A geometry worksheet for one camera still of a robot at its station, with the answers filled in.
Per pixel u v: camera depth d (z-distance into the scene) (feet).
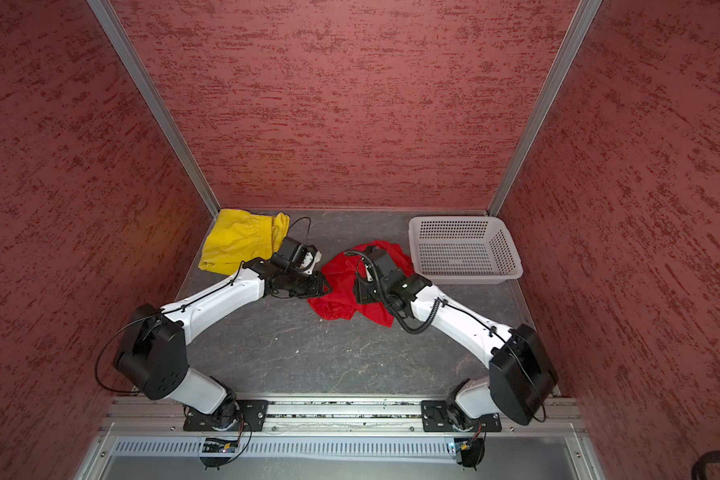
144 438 2.33
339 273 3.10
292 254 2.25
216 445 2.39
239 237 3.59
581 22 2.37
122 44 2.49
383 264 2.04
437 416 2.42
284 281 2.27
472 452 2.28
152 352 1.42
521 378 1.36
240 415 2.42
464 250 3.29
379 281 2.03
